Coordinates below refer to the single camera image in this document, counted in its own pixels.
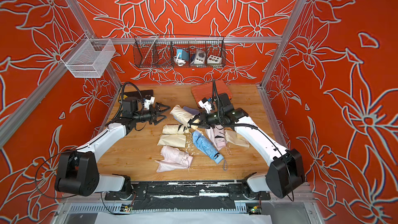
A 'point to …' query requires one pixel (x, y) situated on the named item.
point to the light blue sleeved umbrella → (192, 111)
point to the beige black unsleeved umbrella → (181, 114)
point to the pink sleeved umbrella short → (217, 136)
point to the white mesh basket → (88, 58)
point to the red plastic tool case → (205, 90)
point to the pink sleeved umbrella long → (175, 155)
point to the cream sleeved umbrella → (174, 129)
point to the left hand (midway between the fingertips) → (168, 112)
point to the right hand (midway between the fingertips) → (189, 124)
